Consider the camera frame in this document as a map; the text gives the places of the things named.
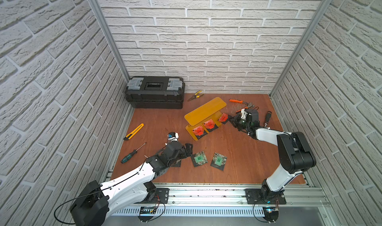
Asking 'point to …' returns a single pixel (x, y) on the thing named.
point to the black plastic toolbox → (155, 92)
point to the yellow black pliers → (195, 95)
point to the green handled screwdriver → (127, 157)
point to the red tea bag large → (199, 132)
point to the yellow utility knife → (131, 134)
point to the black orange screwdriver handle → (268, 117)
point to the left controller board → (146, 213)
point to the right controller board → (271, 213)
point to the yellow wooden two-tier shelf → (204, 119)
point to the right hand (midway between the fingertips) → (229, 117)
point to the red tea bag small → (210, 125)
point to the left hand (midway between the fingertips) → (189, 145)
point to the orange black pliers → (249, 105)
